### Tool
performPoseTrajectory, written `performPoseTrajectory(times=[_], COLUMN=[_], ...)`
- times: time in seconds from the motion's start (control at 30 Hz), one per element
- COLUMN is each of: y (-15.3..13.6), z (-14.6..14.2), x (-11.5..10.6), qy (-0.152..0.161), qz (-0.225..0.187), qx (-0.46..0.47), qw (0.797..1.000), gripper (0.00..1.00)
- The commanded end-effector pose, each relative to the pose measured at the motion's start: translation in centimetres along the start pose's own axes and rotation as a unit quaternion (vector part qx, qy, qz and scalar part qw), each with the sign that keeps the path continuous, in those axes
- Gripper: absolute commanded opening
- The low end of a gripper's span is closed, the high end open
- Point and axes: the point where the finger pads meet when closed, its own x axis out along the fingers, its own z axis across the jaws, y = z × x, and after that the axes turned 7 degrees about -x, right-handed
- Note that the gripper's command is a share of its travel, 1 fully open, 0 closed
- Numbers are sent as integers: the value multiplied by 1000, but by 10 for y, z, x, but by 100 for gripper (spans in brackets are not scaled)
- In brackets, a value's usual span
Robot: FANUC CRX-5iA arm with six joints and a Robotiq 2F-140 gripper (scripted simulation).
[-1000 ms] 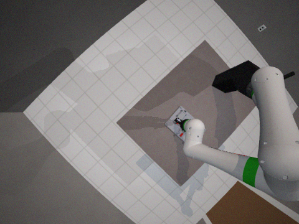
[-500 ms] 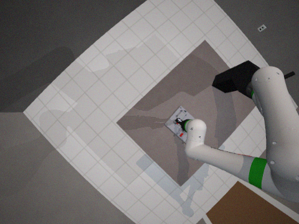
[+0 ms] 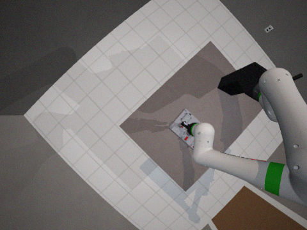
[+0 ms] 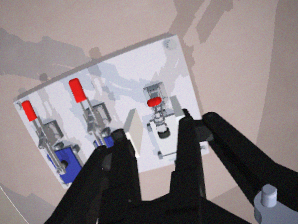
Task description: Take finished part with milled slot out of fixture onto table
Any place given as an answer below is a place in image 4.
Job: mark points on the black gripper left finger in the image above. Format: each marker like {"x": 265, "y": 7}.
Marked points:
{"x": 81, "y": 202}

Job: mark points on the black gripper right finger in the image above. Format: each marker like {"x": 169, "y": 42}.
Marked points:
{"x": 271, "y": 188}

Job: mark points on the white fixture plate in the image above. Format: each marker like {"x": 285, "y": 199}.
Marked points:
{"x": 118, "y": 82}

